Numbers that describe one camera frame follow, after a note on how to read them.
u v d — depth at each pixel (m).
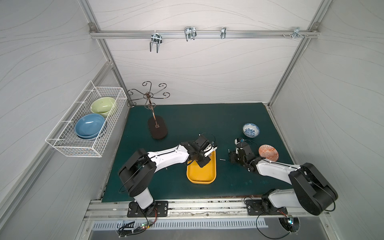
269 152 0.93
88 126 0.64
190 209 0.75
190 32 0.76
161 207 0.74
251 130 1.04
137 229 0.67
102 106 0.73
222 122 1.08
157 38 0.78
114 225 0.70
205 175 0.83
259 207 0.73
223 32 0.78
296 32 0.77
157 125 1.05
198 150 0.67
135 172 0.44
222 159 0.91
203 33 0.78
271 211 0.66
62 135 0.57
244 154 0.70
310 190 0.43
